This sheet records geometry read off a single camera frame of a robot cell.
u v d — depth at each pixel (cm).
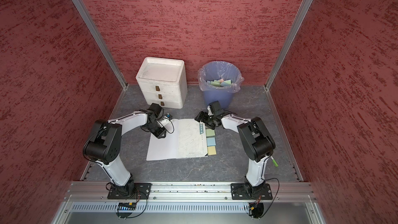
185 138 92
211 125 85
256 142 50
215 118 75
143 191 74
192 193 74
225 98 97
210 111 81
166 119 87
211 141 90
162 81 90
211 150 88
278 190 71
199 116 87
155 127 81
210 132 95
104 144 48
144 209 69
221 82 103
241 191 73
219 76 104
